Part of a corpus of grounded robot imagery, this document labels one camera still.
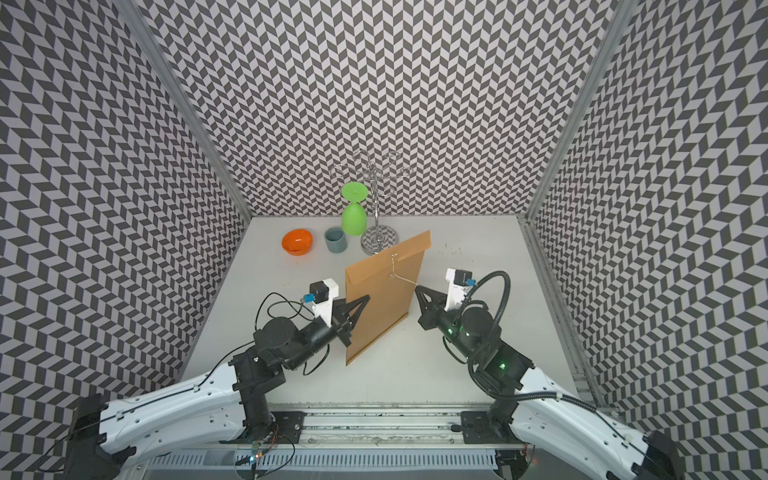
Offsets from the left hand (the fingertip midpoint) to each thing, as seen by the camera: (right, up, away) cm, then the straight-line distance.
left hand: (368, 301), depth 64 cm
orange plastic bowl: (-30, +13, +42) cm, 53 cm away
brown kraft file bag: (+5, +5, +1) cm, 7 cm away
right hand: (+10, 0, +6) cm, 12 cm away
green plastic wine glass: (-7, +21, +23) cm, 32 cm away
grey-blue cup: (-17, +14, +43) cm, 49 cm away
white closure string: (+6, +5, +3) cm, 8 cm away
